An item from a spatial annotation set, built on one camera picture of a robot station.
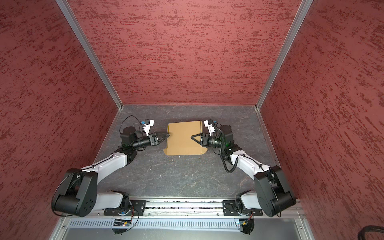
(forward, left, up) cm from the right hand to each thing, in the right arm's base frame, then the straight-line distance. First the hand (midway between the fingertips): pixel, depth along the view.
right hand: (191, 140), depth 78 cm
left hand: (+3, +13, -2) cm, 14 cm away
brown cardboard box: (0, +7, -2) cm, 7 cm away
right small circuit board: (-36, -25, -21) cm, 48 cm away
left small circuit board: (-33, +37, -22) cm, 54 cm away
